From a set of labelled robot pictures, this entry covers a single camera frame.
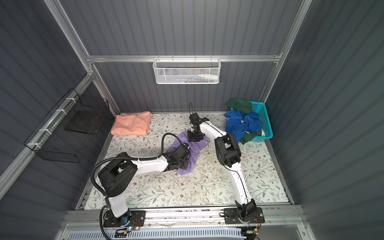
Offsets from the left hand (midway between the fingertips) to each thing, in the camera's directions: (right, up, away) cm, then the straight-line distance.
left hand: (186, 162), depth 94 cm
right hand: (+3, +12, +10) cm, 16 cm away
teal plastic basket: (+57, +36, +21) cm, 71 cm away
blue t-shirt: (+36, +25, +6) cm, 44 cm away
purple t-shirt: (+5, +9, +2) cm, 10 cm away
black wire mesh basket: (-56, +26, -16) cm, 64 cm away
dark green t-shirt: (+40, +39, +22) cm, 60 cm away
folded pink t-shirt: (-42, +24, +17) cm, 51 cm away
